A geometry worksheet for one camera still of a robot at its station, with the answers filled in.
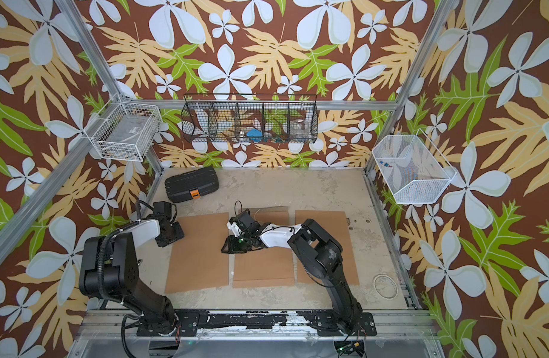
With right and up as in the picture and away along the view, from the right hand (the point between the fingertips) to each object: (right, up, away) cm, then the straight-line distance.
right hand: (224, 250), depth 90 cm
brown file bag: (+17, -6, -2) cm, 18 cm away
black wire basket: (+10, +57, +8) cm, 58 cm away
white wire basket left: (-39, +48, -3) cm, 62 cm away
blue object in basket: (+12, +48, +5) cm, 50 cm away
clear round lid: (+63, -12, -7) cm, 64 cm away
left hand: (-22, +6, +6) cm, 23 cm away
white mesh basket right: (+74, +32, -6) cm, 81 cm away
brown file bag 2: (-11, -4, -1) cm, 12 cm away
